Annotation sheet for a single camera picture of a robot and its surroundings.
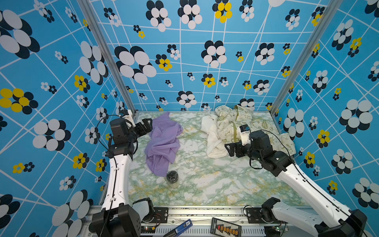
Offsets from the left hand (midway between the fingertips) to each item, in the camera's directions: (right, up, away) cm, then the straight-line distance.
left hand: (145, 121), depth 76 cm
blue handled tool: (+19, -50, -10) cm, 54 cm away
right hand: (+46, -11, 0) cm, 47 cm away
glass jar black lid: (+14, -29, -1) cm, 32 cm away
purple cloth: (+5, -14, +17) cm, 23 cm away
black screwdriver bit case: (+39, -50, -8) cm, 64 cm away
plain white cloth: (+39, -17, +20) cm, 47 cm away
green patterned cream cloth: (+52, +3, +31) cm, 60 cm away
